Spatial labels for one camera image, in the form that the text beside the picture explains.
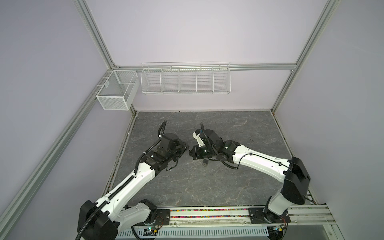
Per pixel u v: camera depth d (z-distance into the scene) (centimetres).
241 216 75
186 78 99
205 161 93
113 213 39
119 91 102
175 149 63
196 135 73
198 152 68
